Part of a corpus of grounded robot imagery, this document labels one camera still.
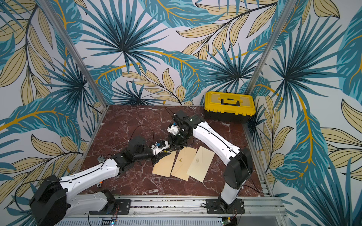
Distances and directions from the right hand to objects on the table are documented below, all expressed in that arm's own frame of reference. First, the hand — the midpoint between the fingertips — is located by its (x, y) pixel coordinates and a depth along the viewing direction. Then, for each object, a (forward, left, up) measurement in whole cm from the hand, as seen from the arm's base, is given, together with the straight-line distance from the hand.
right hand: (168, 149), depth 74 cm
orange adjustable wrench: (+3, +43, -17) cm, 46 cm away
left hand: (0, 0, -3) cm, 3 cm away
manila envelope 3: (0, -19, -20) cm, 28 cm away
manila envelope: (-3, +4, -18) cm, 19 cm away
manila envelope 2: (-1, -8, -20) cm, 21 cm away
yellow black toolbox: (+33, -41, -3) cm, 52 cm away
